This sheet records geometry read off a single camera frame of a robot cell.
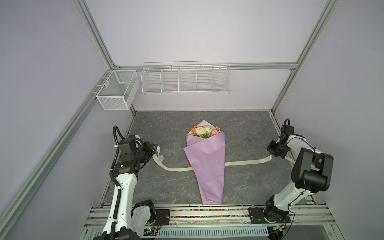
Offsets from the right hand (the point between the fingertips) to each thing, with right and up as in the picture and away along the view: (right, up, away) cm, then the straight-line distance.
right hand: (272, 152), depth 93 cm
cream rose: (-46, +14, +6) cm, 48 cm away
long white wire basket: (-38, +51, +12) cm, 65 cm away
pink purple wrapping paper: (-42, +2, +4) cm, 42 cm away
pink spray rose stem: (-33, +15, +12) cm, 38 cm away
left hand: (-68, +6, -15) cm, 70 cm away
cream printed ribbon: (-69, +4, -16) cm, 71 cm away
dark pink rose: (-50, +15, +11) cm, 53 cm away
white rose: (-40, +15, +9) cm, 44 cm away
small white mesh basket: (-98, +39, +2) cm, 105 cm away
